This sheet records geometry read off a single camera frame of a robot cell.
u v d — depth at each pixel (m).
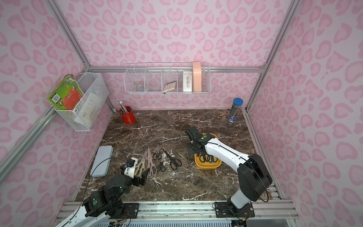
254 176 0.43
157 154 0.93
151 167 0.88
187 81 0.93
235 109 1.00
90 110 0.81
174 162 0.90
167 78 1.01
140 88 0.95
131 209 0.74
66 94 0.72
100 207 0.54
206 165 0.86
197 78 0.84
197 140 0.62
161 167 0.88
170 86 0.94
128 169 0.63
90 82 1.00
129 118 1.13
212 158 0.91
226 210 0.77
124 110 1.07
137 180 0.67
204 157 0.92
